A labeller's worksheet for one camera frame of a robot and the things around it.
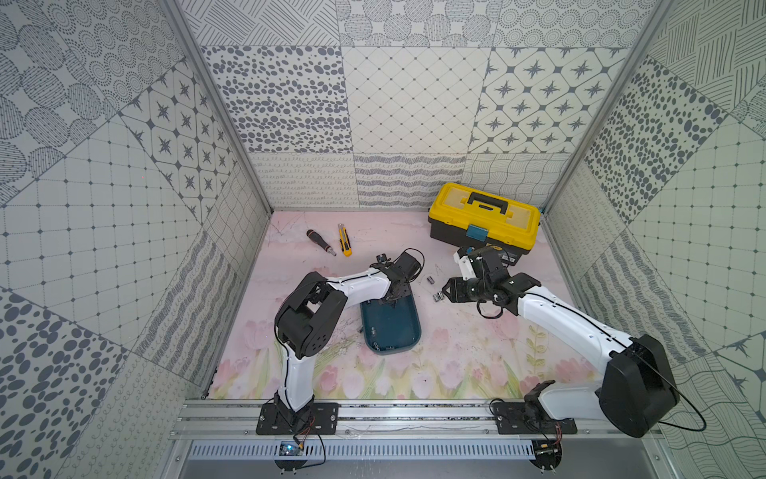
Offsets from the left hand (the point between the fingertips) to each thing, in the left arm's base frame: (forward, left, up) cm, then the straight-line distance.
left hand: (400, 287), depth 96 cm
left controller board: (-43, +27, -4) cm, 51 cm away
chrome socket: (+5, -10, -2) cm, 11 cm away
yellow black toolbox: (+19, -20, +14) cm, 31 cm away
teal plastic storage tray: (-13, +3, -4) cm, 14 cm away
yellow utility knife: (+21, +21, 0) cm, 30 cm away
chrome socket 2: (-2, -12, -2) cm, 13 cm away
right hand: (-7, -15, +9) cm, 19 cm away
